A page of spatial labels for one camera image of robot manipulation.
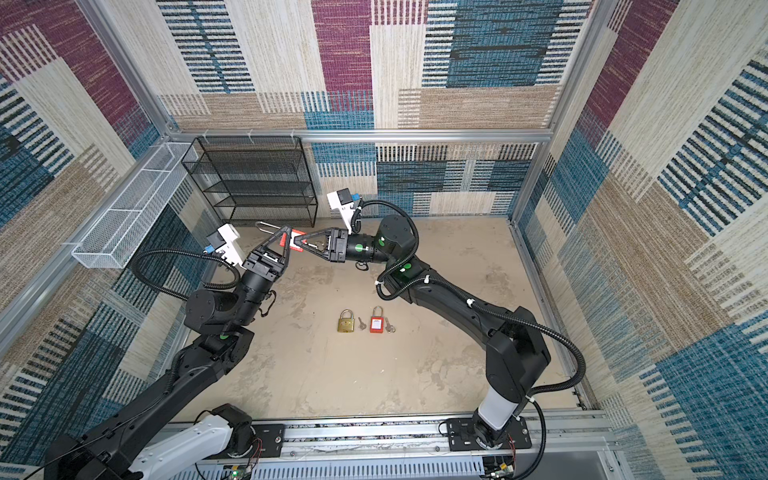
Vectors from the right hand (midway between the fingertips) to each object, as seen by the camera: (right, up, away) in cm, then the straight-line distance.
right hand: (295, 248), depth 59 cm
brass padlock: (+5, -23, +33) cm, 41 cm away
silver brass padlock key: (+10, -24, +34) cm, 43 cm away
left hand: (0, +4, -3) cm, 5 cm away
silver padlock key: (+19, -24, +33) cm, 45 cm away
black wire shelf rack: (-29, +25, +50) cm, 63 cm away
